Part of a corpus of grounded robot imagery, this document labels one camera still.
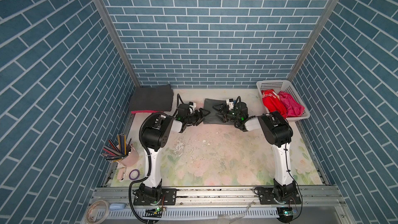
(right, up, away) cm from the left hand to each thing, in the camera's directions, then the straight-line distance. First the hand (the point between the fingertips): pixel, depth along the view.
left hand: (207, 115), depth 99 cm
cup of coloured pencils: (-44, -18, -18) cm, 51 cm away
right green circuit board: (+36, -43, -28) cm, 63 cm away
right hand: (+4, +4, 0) cm, 6 cm away
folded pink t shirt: (-41, +2, +4) cm, 42 cm away
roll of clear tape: (-46, -42, -30) cm, 69 cm away
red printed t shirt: (+40, +10, -3) cm, 42 cm away
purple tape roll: (-39, -30, -17) cm, 52 cm away
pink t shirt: (+55, +4, +1) cm, 55 cm away
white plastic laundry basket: (+58, +21, +17) cm, 64 cm away
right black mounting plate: (+31, -31, -33) cm, 55 cm away
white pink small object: (-45, -28, -20) cm, 57 cm away
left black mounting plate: (-19, -37, -25) cm, 49 cm away
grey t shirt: (+3, -2, +3) cm, 5 cm away
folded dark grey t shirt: (-35, +11, +11) cm, 39 cm away
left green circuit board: (-25, -43, -28) cm, 57 cm away
